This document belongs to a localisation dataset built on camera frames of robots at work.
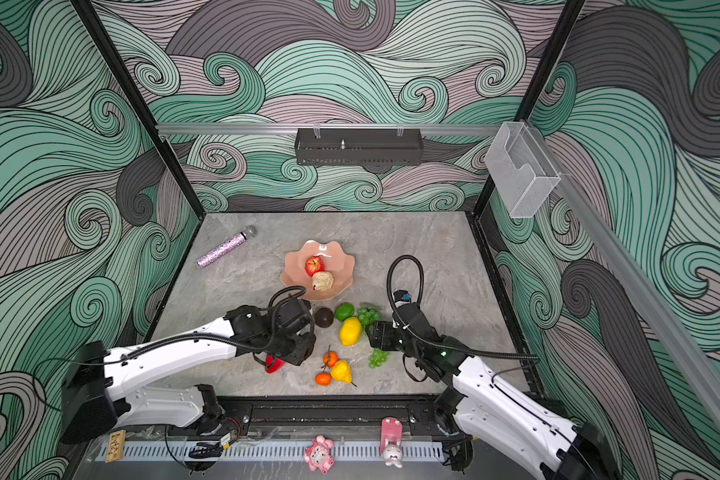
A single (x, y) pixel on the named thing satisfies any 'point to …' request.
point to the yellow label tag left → (115, 446)
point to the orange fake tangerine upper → (330, 358)
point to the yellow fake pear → (341, 371)
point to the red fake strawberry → (273, 364)
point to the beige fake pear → (322, 281)
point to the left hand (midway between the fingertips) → (304, 350)
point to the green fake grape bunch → (366, 317)
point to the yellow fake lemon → (350, 331)
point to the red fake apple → (314, 264)
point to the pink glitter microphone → (241, 237)
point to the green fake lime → (343, 311)
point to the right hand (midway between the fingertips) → (375, 329)
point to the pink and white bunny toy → (391, 431)
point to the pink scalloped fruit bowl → (337, 263)
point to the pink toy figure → (319, 454)
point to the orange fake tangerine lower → (322, 378)
